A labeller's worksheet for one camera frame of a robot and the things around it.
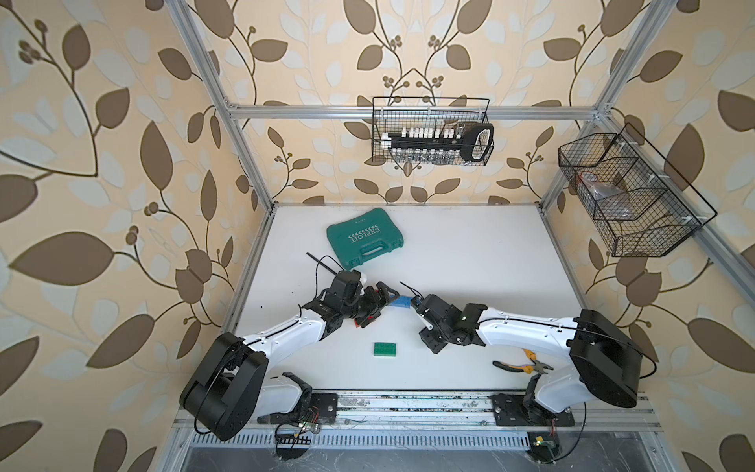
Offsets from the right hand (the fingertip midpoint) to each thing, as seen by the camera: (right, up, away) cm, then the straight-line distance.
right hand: (428, 333), depth 86 cm
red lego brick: (-21, +4, -5) cm, 22 cm away
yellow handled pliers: (+29, -7, -5) cm, 30 cm away
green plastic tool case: (-21, +28, +19) cm, 40 cm away
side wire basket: (+51, +37, -13) cm, 65 cm away
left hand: (-10, +10, -3) cm, 15 cm away
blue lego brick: (-8, +11, -5) cm, 14 cm away
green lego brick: (-13, -4, -3) cm, 14 cm away
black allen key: (-38, +20, +19) cm, 47 cm away
